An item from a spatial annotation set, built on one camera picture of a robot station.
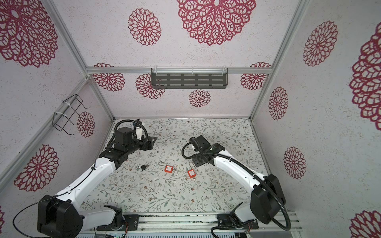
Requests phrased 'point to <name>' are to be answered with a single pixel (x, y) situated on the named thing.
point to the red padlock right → (191, 172)
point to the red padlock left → (168, 169)
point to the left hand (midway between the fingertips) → (149, 140)
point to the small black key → (144, 167)
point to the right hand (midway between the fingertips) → (197, 156)
